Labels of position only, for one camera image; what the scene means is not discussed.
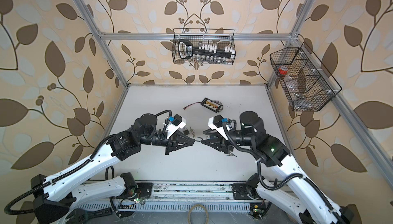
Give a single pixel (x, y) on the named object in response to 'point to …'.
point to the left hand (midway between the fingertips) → (192, 142)
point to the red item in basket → (283, 69)
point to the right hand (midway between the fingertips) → (204, 137)
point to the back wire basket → (197, 59)
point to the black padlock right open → (199, 139)
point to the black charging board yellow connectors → (213, 105)
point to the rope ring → (190, 210)
